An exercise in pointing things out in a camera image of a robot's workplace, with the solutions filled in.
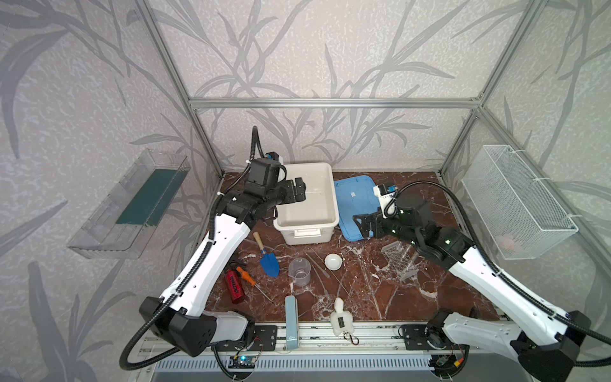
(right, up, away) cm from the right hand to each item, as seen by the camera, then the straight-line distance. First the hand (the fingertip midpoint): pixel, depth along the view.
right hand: (365, 206), depth 72 cm
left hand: (-21, +8, +1) cm, 23 cm away
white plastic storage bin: (-18, -9, +31) cm, 37 cm away
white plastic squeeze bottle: (-7, -36, +2) cm, 37 cm away
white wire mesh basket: (+39, -3, -11) cm, 40 cm away
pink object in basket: (+44, -11, +2) cm, 45 cm away
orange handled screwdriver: (-39, -28, +13) cm, 50 cm away
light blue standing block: (-22, -39, +1) cm, 45 cm away
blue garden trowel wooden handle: (-34, -23, +19) cm, 45 cm away
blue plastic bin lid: (+2, +2, +37) cm, 38 cm away
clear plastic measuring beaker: (-22, -24, +16) cm, 36 cm away
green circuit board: (-38, -47, 0) cm, 61 cm away
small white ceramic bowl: (-9, -22, +18) cm, 30 cm away
